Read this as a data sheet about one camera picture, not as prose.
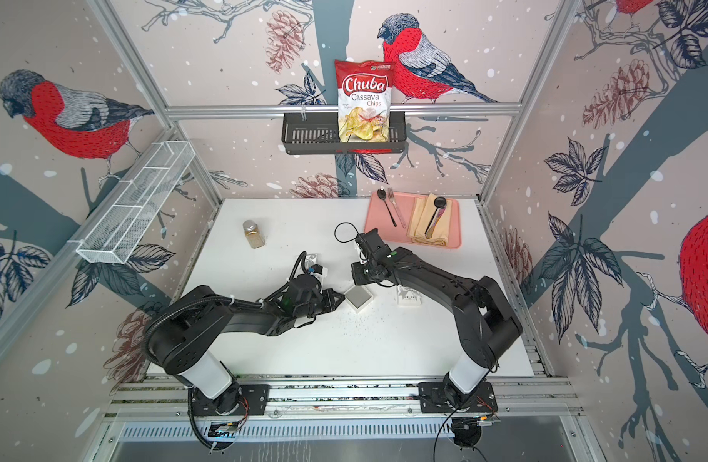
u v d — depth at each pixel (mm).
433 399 727
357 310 883
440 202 1180
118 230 724
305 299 733
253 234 1007
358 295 902
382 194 1222
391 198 1222
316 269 849
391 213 1165
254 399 733
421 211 1167
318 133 947
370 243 695
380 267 646
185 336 458
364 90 835
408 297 910
